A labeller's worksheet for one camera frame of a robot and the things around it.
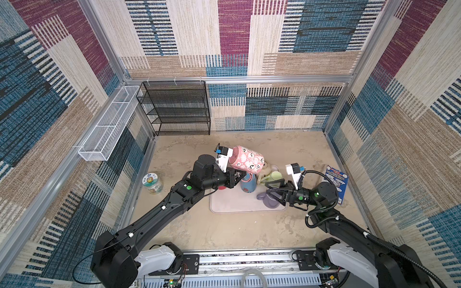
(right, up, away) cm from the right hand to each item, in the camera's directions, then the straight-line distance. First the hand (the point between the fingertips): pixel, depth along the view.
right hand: (268, 190), depth 70 cm
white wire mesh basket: (-66, +18, +2) cm, 68 cm away
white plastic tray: (-13, -10, +22) cm, 27 cm away
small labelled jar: (-53, 0, +19) cm, 56 cm away
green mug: (+6, +3, +17) cm, 18 cm away
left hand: (-8, +6, +2) cm, 11 cm away
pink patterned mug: (-9, +12, -4) cm, 16 cm away
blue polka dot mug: (-6, 0, +20) cm, 20 cm away
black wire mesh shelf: (-45, +41, +39) cm, 72 cm away
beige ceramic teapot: (+4, +6, +22) cm, 24 cm away
